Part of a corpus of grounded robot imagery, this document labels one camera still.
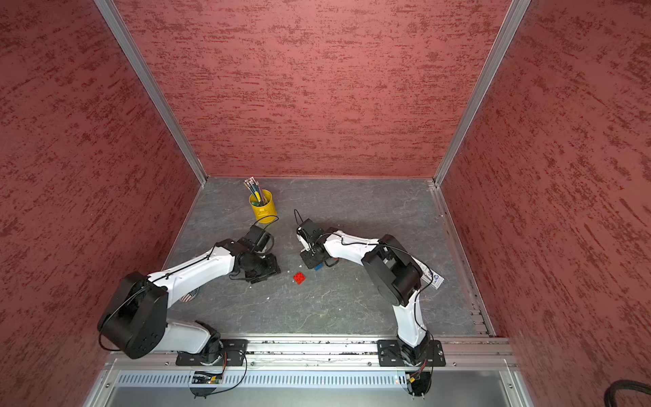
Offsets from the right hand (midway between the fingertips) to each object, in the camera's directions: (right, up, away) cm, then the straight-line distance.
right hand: (313, 262), depth 94 cm
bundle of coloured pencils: (-23, +28, +4) cm, 37 cm away
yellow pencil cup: (-20, +22, +4) cm, 30 cm away
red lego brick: (-4, -4, -6) cm, 8 cm away
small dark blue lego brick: (+2, 0, -8) cm, 8 cm away
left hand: (-13, -3, -8) cm, 16 cm away
